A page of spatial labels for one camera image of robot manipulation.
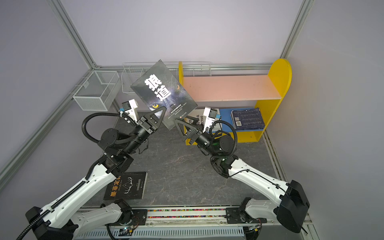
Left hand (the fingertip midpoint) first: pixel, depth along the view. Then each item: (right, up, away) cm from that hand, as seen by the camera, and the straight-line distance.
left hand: (167, 112), depth 52 cm
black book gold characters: (-27, -39, +30) cm, 56 cm away
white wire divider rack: (-31, +29, +41) cm, 59 cm away
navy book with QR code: (+42, -1, +39) cm, 57 cm away
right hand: (+3, -3, +1) cm, 5 cm away
